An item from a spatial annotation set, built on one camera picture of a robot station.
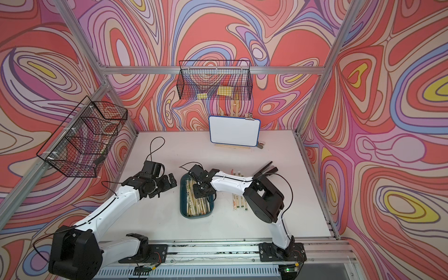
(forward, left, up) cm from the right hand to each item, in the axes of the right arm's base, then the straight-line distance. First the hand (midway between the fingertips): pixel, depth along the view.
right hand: (201, 198), depth 88 cm
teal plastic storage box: (-6, +4, +2) cm, 7 cm away
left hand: (+4, +15, +7) cm, 17 cm away
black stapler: (+15, -37, 0) cm, 40 cm away
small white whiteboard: (+33, -19, +15) cm, 41 cm away
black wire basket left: (+12, +49, +30) cm, 59 cm away
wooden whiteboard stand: (+37, -19, +25) cm, 48 cm away
